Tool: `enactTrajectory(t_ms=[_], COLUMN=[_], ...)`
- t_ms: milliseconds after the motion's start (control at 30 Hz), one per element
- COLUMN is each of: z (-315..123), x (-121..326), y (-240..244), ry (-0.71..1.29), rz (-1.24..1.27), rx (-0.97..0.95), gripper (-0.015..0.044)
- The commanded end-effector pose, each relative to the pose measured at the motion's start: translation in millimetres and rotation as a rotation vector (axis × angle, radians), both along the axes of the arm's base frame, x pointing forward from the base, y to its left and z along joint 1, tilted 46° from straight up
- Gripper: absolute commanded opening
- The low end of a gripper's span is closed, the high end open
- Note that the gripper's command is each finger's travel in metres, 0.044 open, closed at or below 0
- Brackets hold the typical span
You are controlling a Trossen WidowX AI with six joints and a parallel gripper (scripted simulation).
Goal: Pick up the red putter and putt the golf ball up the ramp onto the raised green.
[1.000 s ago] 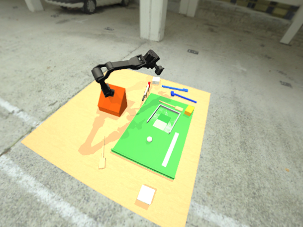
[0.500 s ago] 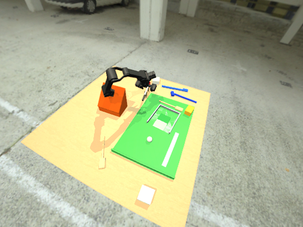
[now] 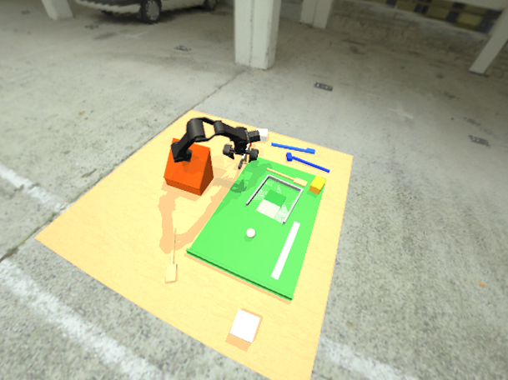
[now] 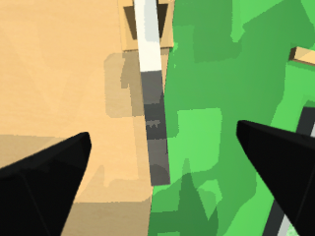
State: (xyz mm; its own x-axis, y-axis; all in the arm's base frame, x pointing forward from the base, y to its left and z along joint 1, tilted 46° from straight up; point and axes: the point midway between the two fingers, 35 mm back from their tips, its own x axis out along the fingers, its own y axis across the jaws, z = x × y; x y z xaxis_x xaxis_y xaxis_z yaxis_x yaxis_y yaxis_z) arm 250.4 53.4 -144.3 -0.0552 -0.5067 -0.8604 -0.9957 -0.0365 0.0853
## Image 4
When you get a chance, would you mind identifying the green putting mat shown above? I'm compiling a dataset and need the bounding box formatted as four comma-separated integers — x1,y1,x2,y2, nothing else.
148,0,315,236

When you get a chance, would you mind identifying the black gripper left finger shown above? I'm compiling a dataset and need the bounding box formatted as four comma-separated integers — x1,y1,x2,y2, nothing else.
0,132,92,236

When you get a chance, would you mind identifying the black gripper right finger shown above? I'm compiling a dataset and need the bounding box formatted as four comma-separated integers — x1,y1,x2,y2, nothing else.
235,120,315,236

